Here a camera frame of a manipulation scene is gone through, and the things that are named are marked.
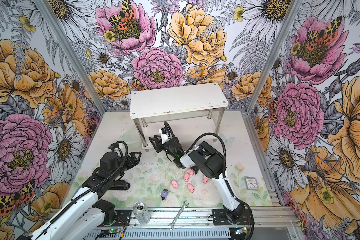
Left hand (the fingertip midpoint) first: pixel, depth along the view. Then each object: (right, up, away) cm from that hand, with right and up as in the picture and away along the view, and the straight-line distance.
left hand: (136, 159), depth 82 cm
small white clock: (+63, -13, +1) cm, 64 cm away
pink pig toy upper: (+27, -10, +4) cm, 29 cm away
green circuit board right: (+53, -31, -11) cm, 62 cm away
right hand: (+7, +9, +11) cm, 16 cm away
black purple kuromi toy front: (+15, -17, -3) cm, 23 cm away
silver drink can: (+8, -18, -18) cm, 27 cm away
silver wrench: (+26, -22, -4) cm, 34 cm away
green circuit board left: (-9, -31, -11) cm, 34 cm away
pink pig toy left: (+20, -14, +1) cm, 25 cm away
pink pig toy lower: (+29, -16, 0) cm, 33 cm away
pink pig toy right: (+37, -12, +3) cm, 39 cm away
